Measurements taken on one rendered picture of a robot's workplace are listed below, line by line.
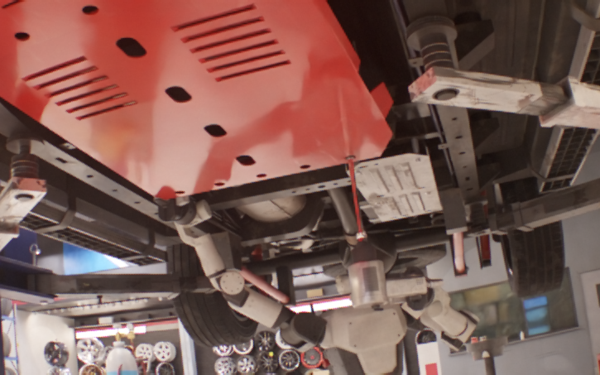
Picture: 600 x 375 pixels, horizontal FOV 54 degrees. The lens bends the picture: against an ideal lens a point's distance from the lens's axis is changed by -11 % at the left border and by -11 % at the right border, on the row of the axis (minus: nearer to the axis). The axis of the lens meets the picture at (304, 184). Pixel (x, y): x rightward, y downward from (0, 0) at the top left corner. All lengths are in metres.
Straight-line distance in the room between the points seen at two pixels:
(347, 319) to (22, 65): 1.37
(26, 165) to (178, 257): 1.77
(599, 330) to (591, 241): 1.69
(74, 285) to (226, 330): 0.86
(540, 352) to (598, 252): 2.16
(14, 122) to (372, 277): 0.96
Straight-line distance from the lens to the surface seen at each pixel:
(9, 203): 1.61
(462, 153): 2.04
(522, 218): 2.50
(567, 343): 12.14
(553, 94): 1.35
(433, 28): 1.22
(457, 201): 2.45
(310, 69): 1.33
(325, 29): 1.21
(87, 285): 2.84
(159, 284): 2.88
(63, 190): 2.28
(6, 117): 1.52
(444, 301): 2.01
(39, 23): 1.13
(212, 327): 3.26
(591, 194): 2.43
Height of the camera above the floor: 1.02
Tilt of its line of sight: 17 degrees up
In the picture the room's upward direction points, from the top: 7 degrees counter-clockwise
